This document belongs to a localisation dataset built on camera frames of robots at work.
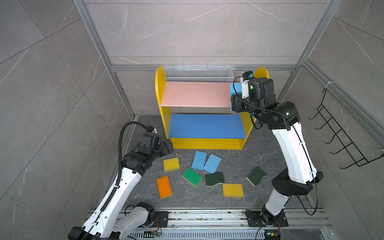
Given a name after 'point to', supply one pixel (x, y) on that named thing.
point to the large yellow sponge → (233, 190)
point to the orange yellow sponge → (164, 187)
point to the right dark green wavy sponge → (256, 175)
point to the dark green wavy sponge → (212, 179)
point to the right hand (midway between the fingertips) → (238, 96)
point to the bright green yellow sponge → (192, 177)
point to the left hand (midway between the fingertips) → (164, 142)
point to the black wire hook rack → (331, 124)
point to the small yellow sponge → (171, 164)
